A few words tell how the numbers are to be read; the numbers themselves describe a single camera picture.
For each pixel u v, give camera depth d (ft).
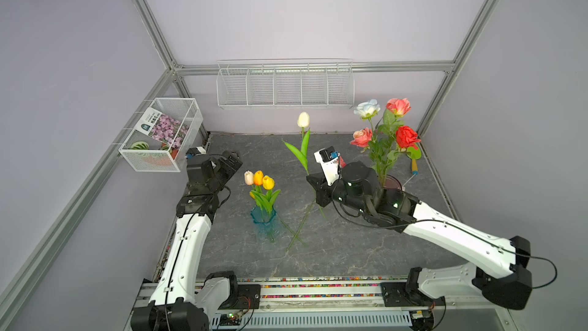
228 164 2.22
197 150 2.23
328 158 1.75
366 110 2.37
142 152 2.32
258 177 2.19
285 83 3.25
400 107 2.35
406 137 2.11
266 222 2.33
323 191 1.84
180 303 1.25
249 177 2.24
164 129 2.47
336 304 2.42
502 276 1.32
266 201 2.30
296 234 2.84
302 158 2.07
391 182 2.58
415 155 3.65
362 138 2.29
